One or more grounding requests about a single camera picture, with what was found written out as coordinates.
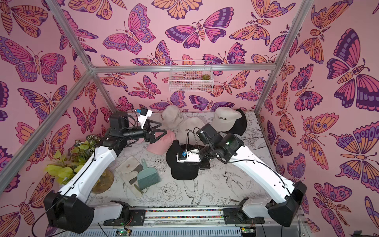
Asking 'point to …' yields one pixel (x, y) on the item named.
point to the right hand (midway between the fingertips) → (190, 158)
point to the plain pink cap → (159, 147)
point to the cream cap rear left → (170, 116)
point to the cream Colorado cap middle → (186, 132)
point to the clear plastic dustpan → (129, 170)
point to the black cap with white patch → (185, 171)
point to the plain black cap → (175, 147)
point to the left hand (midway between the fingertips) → (164, 128)
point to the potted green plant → (65, 166)
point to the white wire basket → (191, 76)
